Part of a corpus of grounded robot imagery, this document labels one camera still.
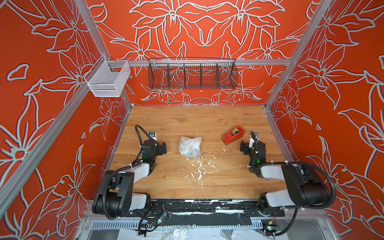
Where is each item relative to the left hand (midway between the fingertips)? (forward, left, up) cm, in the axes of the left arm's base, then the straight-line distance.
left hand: (156, 141), depth 92 cm
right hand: (+4, -60, +1) cm, 60 cm away
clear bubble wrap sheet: (-4, -22, +2) cm, 22 cm away
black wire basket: (+41, -18, +23) cm, 51 cm away
